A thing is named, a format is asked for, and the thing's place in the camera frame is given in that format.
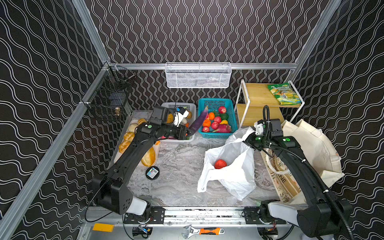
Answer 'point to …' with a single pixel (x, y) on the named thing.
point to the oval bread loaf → (148, 159)
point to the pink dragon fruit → (223, 128)
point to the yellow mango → (224, 122)
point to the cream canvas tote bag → (315, 150)
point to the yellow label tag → (103, 227)
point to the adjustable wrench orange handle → (190, 231)
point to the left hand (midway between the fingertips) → (194, 132)
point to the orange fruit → (206, 122)
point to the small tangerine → (211, 116)
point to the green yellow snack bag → (285, 94)
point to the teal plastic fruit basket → (213, 105)
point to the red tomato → (220, 163)
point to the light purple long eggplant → (195, 125)
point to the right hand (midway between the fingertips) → (242, 139)
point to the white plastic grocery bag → (232, 165)
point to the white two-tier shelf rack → (252, 98)
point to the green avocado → (224, 116)
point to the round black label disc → (152, 173)
